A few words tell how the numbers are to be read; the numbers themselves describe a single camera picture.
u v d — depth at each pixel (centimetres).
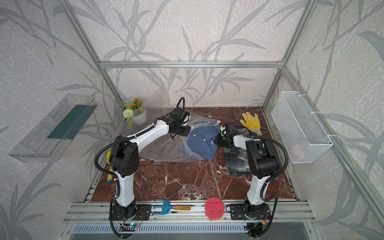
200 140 99
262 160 51
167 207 74
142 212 73
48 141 64
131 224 71
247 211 65
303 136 62
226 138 84
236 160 89
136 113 99
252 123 111
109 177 83
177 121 73
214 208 72
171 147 92
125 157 51
